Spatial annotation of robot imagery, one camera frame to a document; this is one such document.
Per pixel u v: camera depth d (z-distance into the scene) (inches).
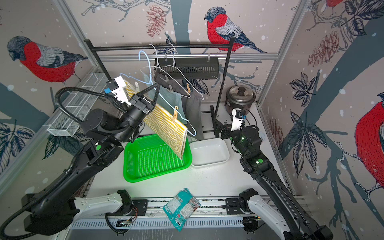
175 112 20.1
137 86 22.3
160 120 23.8
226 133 23.4
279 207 17.4
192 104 29.8
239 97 39.4
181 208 27.6
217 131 24.1
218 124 23.9
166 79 31.9
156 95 17.9
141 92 17.0
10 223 13.9
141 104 15.9
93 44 24.3
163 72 27.7
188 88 28.8
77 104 30.3
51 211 14.5
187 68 42.1
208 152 37.0
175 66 27.6
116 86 16.4
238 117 22.0
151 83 17.9
